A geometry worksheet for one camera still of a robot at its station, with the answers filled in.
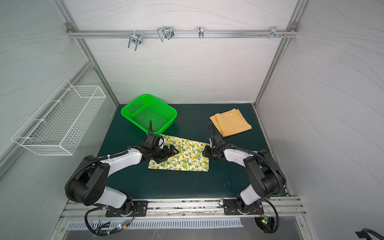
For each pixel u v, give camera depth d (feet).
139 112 3.77
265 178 1.47
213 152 2.39
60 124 2.26
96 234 2.18
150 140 2.36
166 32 2.51
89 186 1.41
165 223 2.30
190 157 2.97
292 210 2.40
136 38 2.62
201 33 2.56
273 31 2.51
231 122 3.50
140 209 2.41
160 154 2.52
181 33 2.55
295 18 2.47
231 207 2.40
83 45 2.76
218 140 2.42
